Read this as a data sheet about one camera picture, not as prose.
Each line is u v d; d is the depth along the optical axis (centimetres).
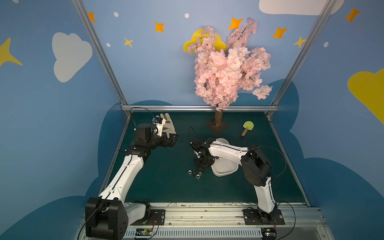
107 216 39
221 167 88
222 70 63
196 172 89
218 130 110
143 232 72
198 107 119
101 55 86
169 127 112
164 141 70
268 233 73
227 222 74
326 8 70
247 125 115
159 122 70
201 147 70
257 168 52
